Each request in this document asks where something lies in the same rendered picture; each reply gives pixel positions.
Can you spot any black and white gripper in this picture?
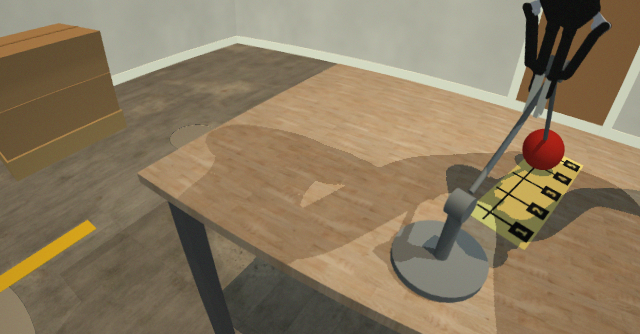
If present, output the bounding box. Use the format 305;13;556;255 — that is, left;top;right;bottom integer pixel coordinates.
522;0;612;118

